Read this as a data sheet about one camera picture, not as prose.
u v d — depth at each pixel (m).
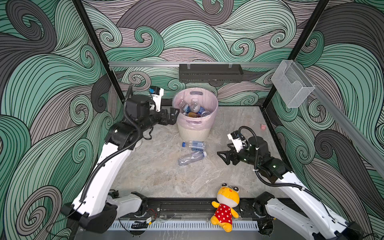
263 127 1.06
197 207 0.75
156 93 0.51
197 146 0.91
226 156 0.64
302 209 0.45
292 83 0.79
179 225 0.70
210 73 1.02
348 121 0.59
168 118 0.55
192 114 0.92
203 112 0.81
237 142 0.63
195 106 0.90
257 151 0.54
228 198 0.71
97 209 0.36
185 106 0.89
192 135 0.90
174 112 0.55
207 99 0.93
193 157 0.92
